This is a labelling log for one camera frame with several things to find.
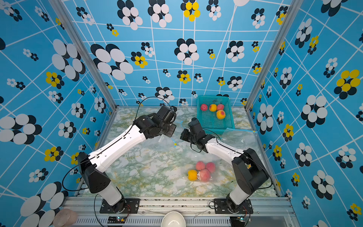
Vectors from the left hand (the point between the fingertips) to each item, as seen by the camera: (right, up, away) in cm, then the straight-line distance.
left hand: (173, 125), depth 77 cm
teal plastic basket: (+31, +8, +35) cm, 47 cm away
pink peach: (+16, -24, +5) cm, 29 cm away
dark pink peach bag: (+22, -25, +5) cm, 33 cm away
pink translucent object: (-53, -46, -7) cm, 71 cm away
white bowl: (+1, -45, -9) cm, 46 cm away
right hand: (+5, -5, +11) cm, 13 cm away
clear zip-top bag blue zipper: (+47, -11, +19) cm, 52 cm away
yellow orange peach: (+11, -28, +1) cm, 30 cm away
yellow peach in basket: (+30, +13, +36) cm, 48 cm away
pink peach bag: (+18, -28, 0) cm, 33 cm away
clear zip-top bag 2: (+30, -29, +9) cm, 43 cm away
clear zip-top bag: (-3, -9, +2) cm, 9 cm away
